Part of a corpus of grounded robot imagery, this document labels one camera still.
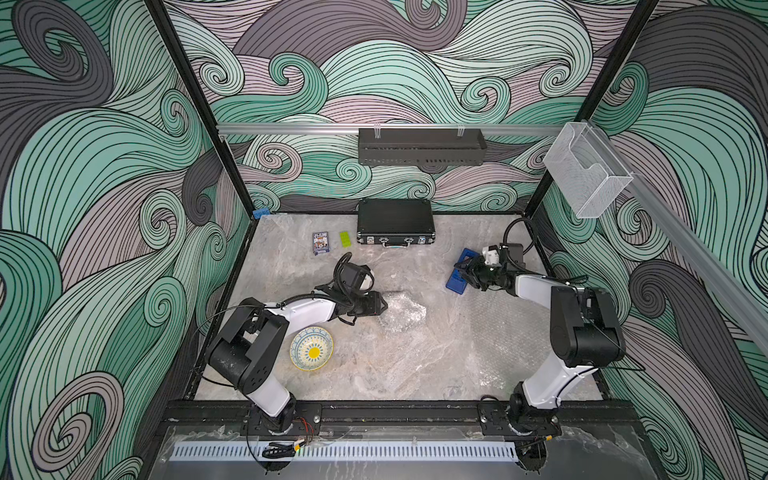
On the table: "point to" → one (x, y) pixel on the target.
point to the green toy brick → (345, 239)
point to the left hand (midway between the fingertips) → (383, 304)
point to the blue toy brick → (257, 214)
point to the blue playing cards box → (320, 243)
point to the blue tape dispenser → (458, 281)
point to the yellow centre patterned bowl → (311, 349)
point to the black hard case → (395, 223)
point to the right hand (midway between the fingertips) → (454, 268)
